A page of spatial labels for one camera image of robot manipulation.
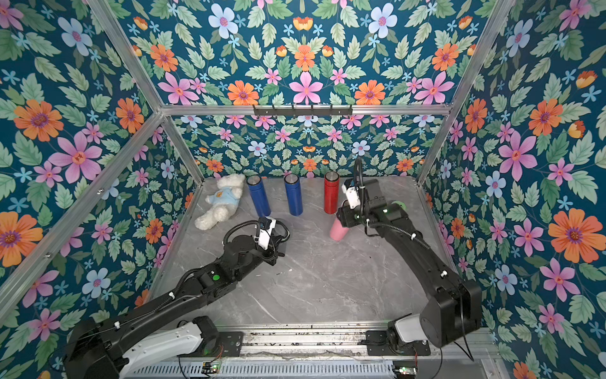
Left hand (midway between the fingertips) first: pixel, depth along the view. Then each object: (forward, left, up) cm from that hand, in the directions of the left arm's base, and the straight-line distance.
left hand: (284, 235), depth 75 cm
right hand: (+9, -25, +1) cm, 26 cm away
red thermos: (+24, -18, -8) cm, 31 cm away
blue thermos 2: (+24, -3, -6) cm, 25 cm away
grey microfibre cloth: (-1, 0, +4) cm, 4 cm away
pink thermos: (+5, -19, -9) cm, 22 cm away
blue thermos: (+24, +12, -7) cm, 28 cm away
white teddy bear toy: (+27, +28, -13) cm, 41 cm away
